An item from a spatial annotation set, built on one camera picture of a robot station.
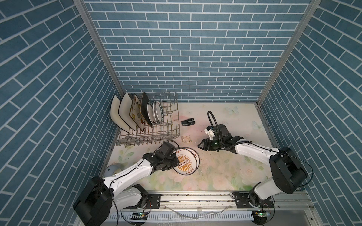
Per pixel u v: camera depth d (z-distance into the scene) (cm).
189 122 105
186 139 99
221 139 69
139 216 72
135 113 95
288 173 44
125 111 93
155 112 94
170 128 105
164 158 64
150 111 99
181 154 88
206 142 78
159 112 108
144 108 92
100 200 40
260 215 71
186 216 71
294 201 76
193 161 87
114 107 93
